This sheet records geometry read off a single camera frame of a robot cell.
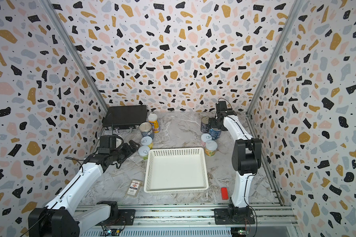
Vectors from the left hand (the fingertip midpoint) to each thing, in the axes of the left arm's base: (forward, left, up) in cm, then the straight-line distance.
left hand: (136, 148), depth 83 cm
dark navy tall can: (+23, -41, -7) cm, 48 cm away
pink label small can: (+14, -41, -10) cm, 44 cm away
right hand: (+19, -48, -2) cm, 52 cm away
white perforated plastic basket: (-7, -22, -14) cm, 27 cm away
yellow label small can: (+12, -3, -10) cm, 15 cm away
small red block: (-21, -49, -15) cm, 55 cm away
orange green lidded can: (+5, -44, -7) cm, 45 cm away
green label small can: (+3, -1, -9) cm, 10 cm away
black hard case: (+38, +22, -16) cm, 46 cm away
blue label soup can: (+14, -47, -6) cm, 50 cm away
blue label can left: (+18, -2, -5) cm, 18 cm away
